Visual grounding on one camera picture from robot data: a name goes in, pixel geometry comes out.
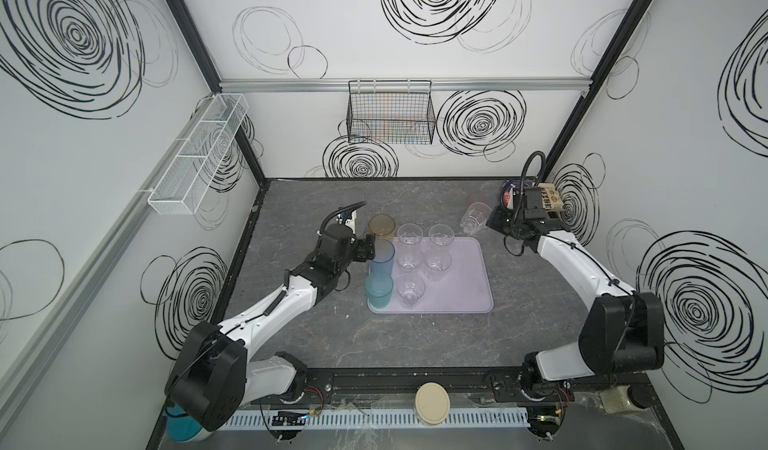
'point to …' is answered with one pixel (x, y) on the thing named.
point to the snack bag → (551, 200)
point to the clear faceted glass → (409, 256)
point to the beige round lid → (432, 403)
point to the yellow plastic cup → (382, 226)
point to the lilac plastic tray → (464, 288)
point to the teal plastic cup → (379, 285)
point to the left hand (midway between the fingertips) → (364, 233)
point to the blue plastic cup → (384, 253)
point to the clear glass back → (436, 263)
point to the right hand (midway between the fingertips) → (488, 215)
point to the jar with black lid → (625, 398)
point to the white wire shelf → (183, 186)
